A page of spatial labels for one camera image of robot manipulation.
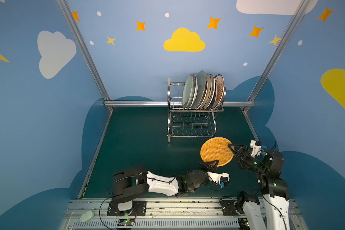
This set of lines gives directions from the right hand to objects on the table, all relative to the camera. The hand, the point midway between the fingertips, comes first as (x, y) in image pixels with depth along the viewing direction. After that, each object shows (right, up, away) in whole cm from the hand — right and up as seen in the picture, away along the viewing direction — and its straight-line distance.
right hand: (232, 148), depth 71 cm
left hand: (-7, -5, -1) cm, 9 cm away
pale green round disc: (-74, -34, -1) cm, 81 cm away
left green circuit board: (-54, -37, -1) cm, 66 cm away
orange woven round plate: (-6, -1, +5) cm, 9 cm away
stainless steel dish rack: (-23, +13, +36) cm, 44 cm away
